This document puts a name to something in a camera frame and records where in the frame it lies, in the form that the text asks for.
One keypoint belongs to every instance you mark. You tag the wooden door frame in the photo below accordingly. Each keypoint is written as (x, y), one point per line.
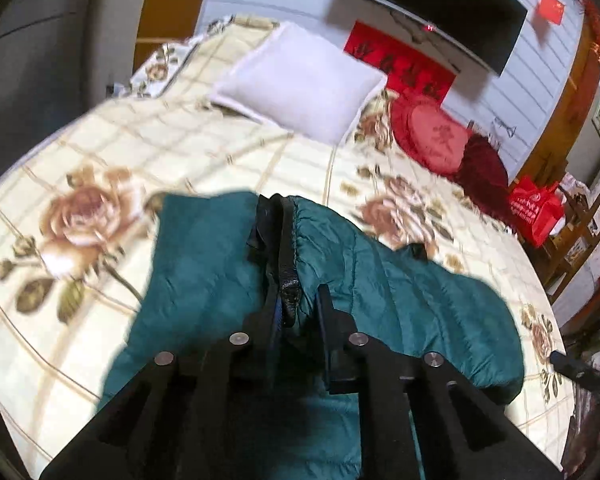
(575, 110)

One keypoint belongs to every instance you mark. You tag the red shopping bag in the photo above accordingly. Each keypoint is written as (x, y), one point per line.
(535, 205)

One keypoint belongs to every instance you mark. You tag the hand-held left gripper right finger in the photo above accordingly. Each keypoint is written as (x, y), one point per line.
(330, 340)

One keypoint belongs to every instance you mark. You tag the red wall poster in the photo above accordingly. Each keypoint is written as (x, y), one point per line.
(410, 72)

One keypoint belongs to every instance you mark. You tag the white pillow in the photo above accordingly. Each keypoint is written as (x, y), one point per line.
(300, 80)

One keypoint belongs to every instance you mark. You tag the yellow wooden door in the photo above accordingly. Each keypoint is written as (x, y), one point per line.
(170, 0)

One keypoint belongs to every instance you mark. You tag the small red flag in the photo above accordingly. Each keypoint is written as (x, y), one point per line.
(550, 8)

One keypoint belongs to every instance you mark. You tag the wooden chair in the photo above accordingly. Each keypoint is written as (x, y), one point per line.
(580, 230)

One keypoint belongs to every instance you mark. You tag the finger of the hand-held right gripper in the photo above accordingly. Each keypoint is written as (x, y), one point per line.
(577, 370)

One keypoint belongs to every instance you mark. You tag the grey wardrobe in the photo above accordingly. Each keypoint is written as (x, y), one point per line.
(55, 20)

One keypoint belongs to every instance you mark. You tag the green down jacket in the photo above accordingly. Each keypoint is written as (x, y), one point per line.
(405, 305)

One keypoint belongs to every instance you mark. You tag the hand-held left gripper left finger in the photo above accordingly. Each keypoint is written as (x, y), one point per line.
(278, 316)

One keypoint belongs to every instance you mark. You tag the bed with floral plaid sheet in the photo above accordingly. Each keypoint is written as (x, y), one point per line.
(205, 150)

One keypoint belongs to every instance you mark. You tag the dark red cushion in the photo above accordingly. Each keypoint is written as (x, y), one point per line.
(485, 170)

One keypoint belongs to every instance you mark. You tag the black wall television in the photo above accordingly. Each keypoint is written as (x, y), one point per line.
(455, 5)

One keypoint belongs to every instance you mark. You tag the red round cushion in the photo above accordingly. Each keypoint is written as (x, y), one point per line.
(430, 135)

